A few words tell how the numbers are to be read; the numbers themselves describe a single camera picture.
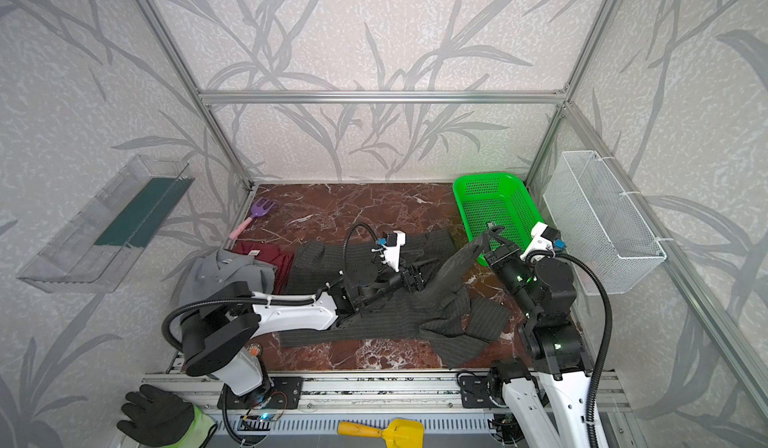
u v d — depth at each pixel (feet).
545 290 1.44
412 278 2.18
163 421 2.30
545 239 1.82
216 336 1.44
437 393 2.47
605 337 1.54
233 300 1.56
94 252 2.11
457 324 2.77
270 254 3.18
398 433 2.19
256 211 3.64
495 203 3.80
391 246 2.19
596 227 2.07
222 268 2.90
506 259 1.78
